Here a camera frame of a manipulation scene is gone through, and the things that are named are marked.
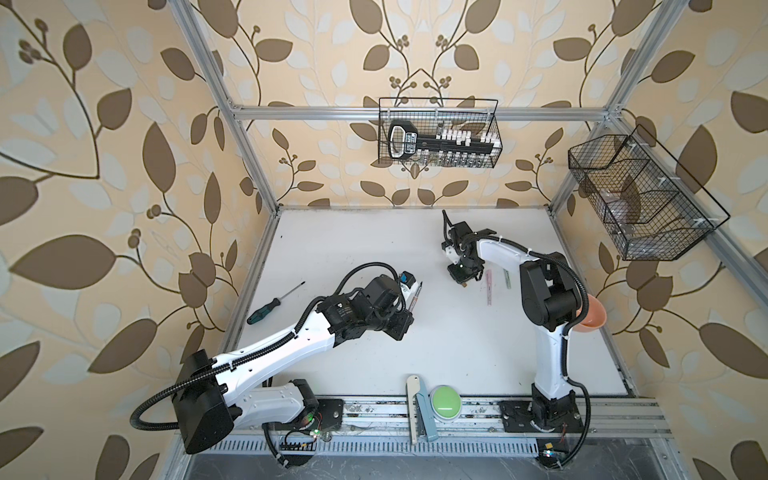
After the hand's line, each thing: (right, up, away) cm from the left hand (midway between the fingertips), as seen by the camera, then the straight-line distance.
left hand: (415, 319), depth 74 cm
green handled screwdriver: (-43, 0, +20) cm, 48 cm away
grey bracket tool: (+1, -22, -1) cm, 22 cm away
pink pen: (+26, +4, +25) cm, 37 cm away
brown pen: (0, +5, 0) cm, 5 cm away
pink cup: (+53, -3, +12) cm, 54 cm away
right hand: (+18, +6, +26) cm, 32 cm away
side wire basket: (+58, +27, -1) cm, 64 cm away
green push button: (+8, -22, +2) cm, 23 cm away
